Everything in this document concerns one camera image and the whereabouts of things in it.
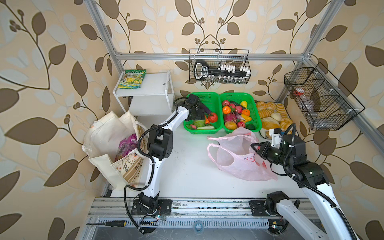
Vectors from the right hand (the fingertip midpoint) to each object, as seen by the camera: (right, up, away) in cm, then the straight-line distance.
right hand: (251, 146), depth 68 cm
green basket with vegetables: (-15, +26, +51) cm, 59 cm away
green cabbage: (-24, +10, +33) cm, 41 cm away
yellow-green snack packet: (-63, +36, +16) cm, 74 cm away
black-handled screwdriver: (-65, -36, 0) cm, 74 cm away
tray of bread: (+29, +15, +38) cm, 50 cm away
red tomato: (-15, +14, +34) cm, 40 cm away
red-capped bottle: (+30, +28, +12) cm, 43 cm away
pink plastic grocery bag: (-9, -3, -3) cm, 10 cm away
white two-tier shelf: (-48, +25, +12) cm, 56 cm away
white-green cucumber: (-20, +7, +34) cm, 40 cm away
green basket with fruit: (+7, +20, +43) cm, 48 cm away
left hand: (-23, +16, +30) cm, 41 cm away
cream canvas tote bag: (-77, +1, +11) cm, 78 cm away
